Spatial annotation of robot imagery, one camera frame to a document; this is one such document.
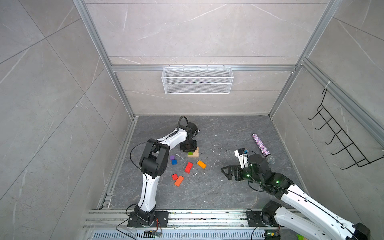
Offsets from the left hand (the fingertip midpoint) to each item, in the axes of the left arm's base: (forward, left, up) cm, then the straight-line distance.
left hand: (192, 148), depth 97 cm
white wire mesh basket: (+37, -4, +27) cm, 46 cm away
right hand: (-20, -17, +12) cm, 29 cm away
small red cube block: (-18, +11, -3) cm, 22 cm away
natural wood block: (-3, -2, -2) cm, 4 cm away
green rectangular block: (-4, +1, 0) cm, 4 cm away
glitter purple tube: (-11, -48, +1) cm, 49 cm away
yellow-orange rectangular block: (-11, -6, -2) cm, 13 cm away
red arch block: (-13, +3, -1) cm, 14 cm away
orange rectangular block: (-21, +9, -2) cm, 23 cm away
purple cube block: (-5, +13, -2) cm, 14 cm away
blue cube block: (-8, +12, -3) cm, 15 cm away
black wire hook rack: (-21, -67, +31) cm, 77 cm away
